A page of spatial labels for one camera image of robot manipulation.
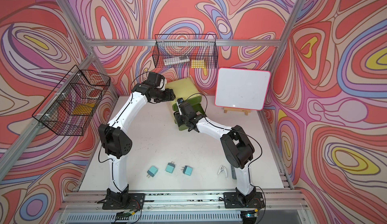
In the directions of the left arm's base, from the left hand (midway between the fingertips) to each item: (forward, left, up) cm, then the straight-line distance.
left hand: (172, 96), depth 89 cm
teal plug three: (-36, -9, -22) cm, 43 cm away
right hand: (-7, -4, -12) cm, 14 cm away
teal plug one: (-37, +10, -22) cm, 44 cm away
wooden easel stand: (+3, -50, -18) cm, 53 cm away
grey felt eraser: (-39, -34, -20) cm, 56 cm away
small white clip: (-35, -29, -21) cm, 50 cm away
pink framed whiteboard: (+13, -44, -6) cm, 46 cm away
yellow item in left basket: (-17, +41, +8) cm, 45 cm away
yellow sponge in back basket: (+16, -14, +12) cm, 25 cm away
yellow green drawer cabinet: (+8, -7, -1) cm, 10 cm away
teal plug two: (-34, 0, -22) cm, 41 cm away
